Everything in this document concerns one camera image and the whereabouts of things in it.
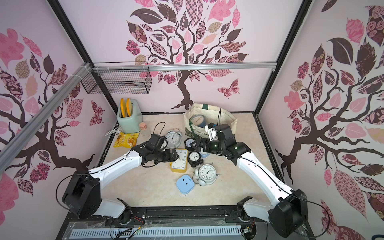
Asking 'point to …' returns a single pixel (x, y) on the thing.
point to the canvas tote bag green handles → (212, 114)
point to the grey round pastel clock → (198, 120)
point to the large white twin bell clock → (205, 175)
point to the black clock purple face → (189, 143)
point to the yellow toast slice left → (123, 107)
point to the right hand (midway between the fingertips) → (197, 144)
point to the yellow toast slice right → (129, 106)
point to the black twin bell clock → (194, 158)
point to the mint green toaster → (133, 124)
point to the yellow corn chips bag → (126, 140)
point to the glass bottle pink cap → (144, 132)
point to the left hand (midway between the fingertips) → (172, 160)
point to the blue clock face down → (185, 184)
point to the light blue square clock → (204, 154)
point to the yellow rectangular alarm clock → (180, 164)
